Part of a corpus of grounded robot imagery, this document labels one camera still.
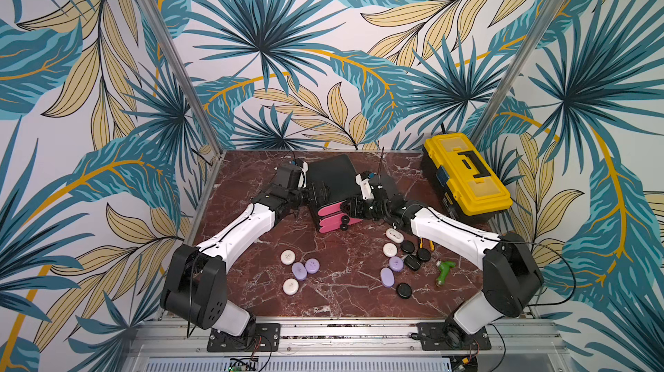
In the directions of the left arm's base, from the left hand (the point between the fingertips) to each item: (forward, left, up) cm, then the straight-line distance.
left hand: (319, 194), depth 85 cm
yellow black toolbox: (+2, -50, +1) cm, 50 cm away
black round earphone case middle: (-14, -36, -15) cm, 41 cm away
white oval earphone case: (-7, -27, -15) cm, 32 cm away
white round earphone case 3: (-25, +8, -16) cm, 31 cm away
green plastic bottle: (-19, -42, -16) cm, 49 cm away
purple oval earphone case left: (-20, +6, -14) cm, 26 cm away
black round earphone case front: (-25, -28, -15) cm, 41 cm away
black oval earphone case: (-17, -32, -16) cm, 39 cm away
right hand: (-3, -8, -1) cm, 9 cm away
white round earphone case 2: (-15, +10, -16) cm, 24 cm away
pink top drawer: (-5, -4, 0) cm, 7 cm away
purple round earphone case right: (-17, -26, -15) cm, 35 cm away
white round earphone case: (-12, -25, -16) cm, 32 cm away
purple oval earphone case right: (-21, -23, -16) cm, 35 cm away
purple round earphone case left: (-18, +2, -15) cm, 24 cm away
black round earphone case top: (-11, -31, -15) cm, 36 cm away
